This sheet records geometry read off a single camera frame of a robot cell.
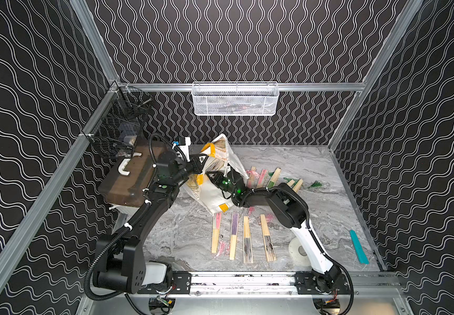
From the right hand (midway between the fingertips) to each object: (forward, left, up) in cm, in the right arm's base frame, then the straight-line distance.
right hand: (206, 173), depth 98 cm
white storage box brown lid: (-11, +35, +7) cm, 37 cm away
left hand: (-7, -3, +23) cm, 24 cm away
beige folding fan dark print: (-34, -19, -8) cm, 40 cm away
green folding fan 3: (0, -49, -8) cm, 49 cm away
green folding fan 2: (0, -44, -8) cm, 45 cm away
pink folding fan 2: (+3, -29, -8) cm, 30 cm away
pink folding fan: (+4, -24, -8) cm, 26 cm away
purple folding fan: (-28, -14, -8) cm, 32 cm away
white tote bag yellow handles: (-7, +1, -4) cm, 8 cm away
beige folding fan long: (-35, -29, -8) cm, 46 cm away
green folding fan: (+1, -35, -7) cm, 35 cm away
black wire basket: (+12, +42, +20) cm, 48 cm away
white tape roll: (-36, -40, -8) cm, 54 cm away
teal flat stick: (-36, -67, -9) cm, 76 cm away
